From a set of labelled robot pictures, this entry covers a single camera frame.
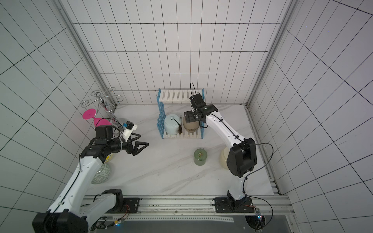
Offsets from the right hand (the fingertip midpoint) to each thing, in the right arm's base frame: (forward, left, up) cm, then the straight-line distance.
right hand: (188, 115), depth 88 cm
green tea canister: (-21, -8, -10) cm, 25 cm away
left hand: (-21, +23, +1) cm, 31 cm away
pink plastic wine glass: (-9, +54, +9) cm, 56 cm away
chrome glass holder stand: (+1, +50, +8) cm, 51 cm away
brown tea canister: (-2, -2, -9) cm, 9 cm away
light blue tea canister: (-1, +11, -6) cm, 13 cm away
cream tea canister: (-22, -21, -10) cm, 32 cm away
